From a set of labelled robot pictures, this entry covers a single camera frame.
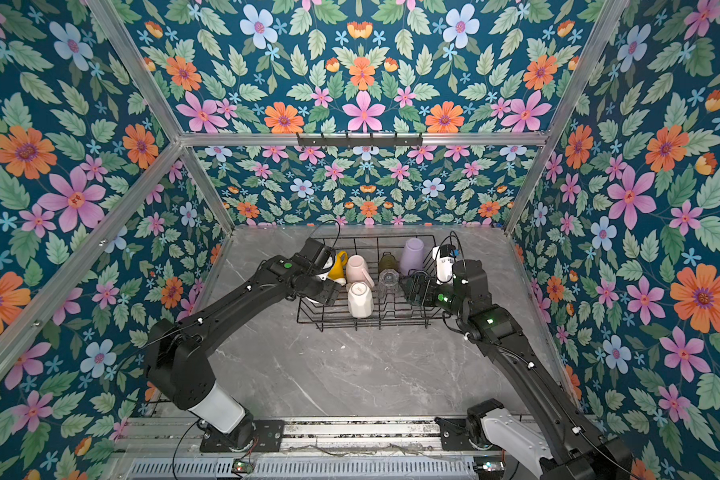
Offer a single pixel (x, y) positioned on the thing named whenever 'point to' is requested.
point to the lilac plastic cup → (412, 256)
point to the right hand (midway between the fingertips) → (411, 278)
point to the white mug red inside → (323, 276)
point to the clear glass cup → (389, 284)
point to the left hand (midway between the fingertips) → (330, 284)
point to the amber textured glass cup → (388, 262)
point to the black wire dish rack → (389, 313)
